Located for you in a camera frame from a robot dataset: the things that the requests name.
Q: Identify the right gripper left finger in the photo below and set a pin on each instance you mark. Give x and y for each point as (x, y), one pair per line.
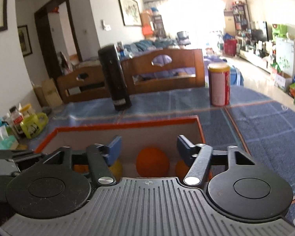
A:
(100, 158)

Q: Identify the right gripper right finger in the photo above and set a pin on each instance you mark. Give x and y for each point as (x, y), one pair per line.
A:
(197, 157)

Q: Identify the small orange fruit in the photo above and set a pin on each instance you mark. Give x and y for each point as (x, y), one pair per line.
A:
(181, 170)

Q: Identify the orange tangerine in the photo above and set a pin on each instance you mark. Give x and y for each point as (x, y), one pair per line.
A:
(152, 162)

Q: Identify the yellow lemon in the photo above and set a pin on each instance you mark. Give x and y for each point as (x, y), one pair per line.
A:
(117, 170)

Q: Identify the tissue box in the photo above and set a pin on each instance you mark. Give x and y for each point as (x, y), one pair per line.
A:
(7, 142)

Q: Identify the green yellow mug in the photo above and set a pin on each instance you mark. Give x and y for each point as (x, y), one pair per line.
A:
(34, 124)

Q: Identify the orange cardboard box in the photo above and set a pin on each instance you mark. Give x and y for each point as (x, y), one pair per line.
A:
(135, 136)

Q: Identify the blue plaid tablecloth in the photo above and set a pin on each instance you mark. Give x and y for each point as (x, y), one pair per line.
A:
(258, 124)

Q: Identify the wooden chair left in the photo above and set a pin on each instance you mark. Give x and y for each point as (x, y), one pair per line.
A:
(84, 84)

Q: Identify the pink cylindrical canister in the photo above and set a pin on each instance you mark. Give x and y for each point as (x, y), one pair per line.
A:
(219, 84)

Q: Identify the black tall thermos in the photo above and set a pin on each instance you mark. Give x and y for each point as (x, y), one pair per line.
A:
(114, 77)

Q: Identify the red basket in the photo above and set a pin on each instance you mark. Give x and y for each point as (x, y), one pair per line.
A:
(230, 47)

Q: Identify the small framed picture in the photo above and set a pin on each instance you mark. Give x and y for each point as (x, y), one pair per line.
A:
(24, 40)

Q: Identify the framed ink painting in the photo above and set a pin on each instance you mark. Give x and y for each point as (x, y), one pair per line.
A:
(130, 13)

